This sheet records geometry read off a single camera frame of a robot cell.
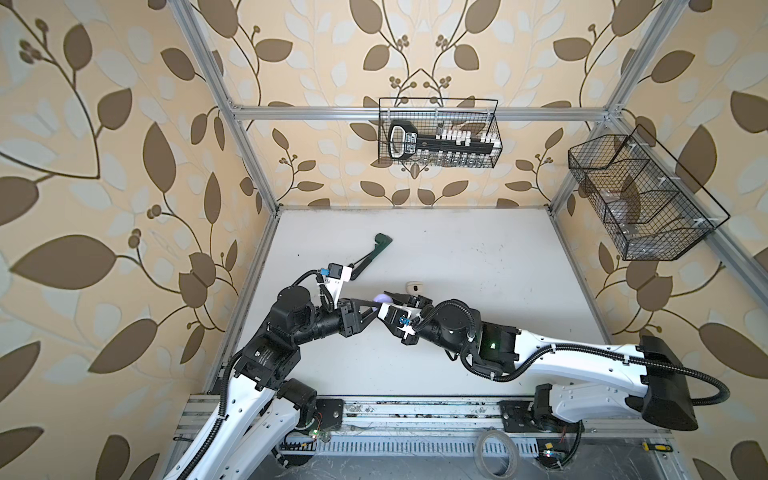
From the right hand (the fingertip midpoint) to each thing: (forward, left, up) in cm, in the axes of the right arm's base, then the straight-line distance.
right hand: (386, 302), depth 65 cm
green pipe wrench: (+38, +1, -25) cm, 46 cm away
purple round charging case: (0, 0, +1) cm, 1 cm away
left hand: (-2, +1, +1) cm, 2 cm away
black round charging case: (-3, -8, +6) cm, 10 cm away
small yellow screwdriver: (-26, -64, -26) cm, 74 cm away
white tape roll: (-26, -28, -23) cm, 45 cm away
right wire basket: (+19, -66, +7) cm, 69 cm away
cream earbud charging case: (+18, -9, -25) cm, 32 cm away
